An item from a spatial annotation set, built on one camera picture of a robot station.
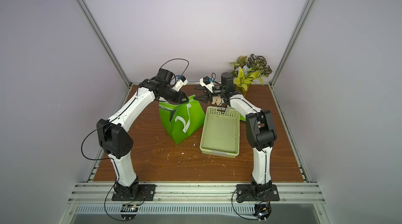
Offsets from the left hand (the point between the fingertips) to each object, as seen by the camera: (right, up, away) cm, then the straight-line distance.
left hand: (189, 98), depth 83 cm
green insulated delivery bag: (-4, -10, -6) cm, 13 cm away
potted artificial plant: (+35, +17, +9) cm, 40 cm away
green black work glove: (+31, -12, +9) cm, 34 cm away
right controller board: (+35, -51, -14) cm, 64 cm away
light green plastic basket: (+18, -21, +9) cm, 29 cm away
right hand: (+3, +5, 0) cm, 6 cm away
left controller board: (-27, -51, -12) cm, 59 cm away
